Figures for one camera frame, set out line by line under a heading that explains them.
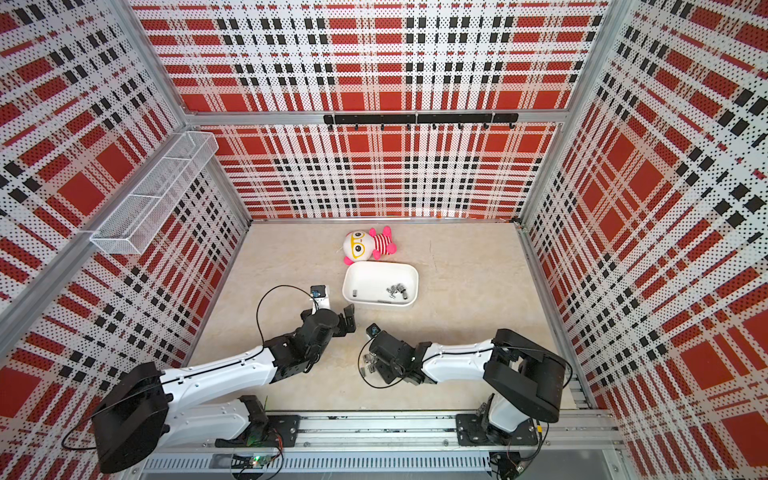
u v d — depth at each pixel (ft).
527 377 1.43
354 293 3.23
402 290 3.23
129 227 2.26
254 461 2.28
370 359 2.76
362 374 2.69
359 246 3.41
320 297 2.35
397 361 2.13
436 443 2.40
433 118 2.91
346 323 2.51
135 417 1.34
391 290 3.25
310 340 2.00
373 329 2.51
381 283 3.35
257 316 2.06
